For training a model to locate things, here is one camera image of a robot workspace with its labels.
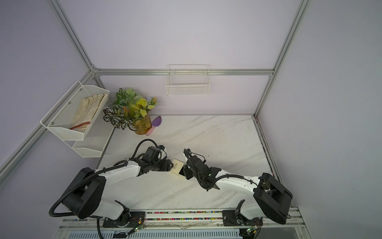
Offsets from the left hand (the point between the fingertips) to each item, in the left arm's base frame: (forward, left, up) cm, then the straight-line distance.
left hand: (168, 166), depth 90 cm
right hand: (-2, -12, +5) cm, 13 cm away
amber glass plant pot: (+30, +21, +5) cm, 37 cm away
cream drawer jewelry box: (-1, -6, +2) cm, 6 cm away
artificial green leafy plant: (+34, +29, +18) cm, 48 cm away
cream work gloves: (+22, +43, +30) cm, 57 cm away
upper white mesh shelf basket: (+15, +47, +31) cm, 58 cm away
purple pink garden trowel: (+38, +15, -1) cm, 41 cm away
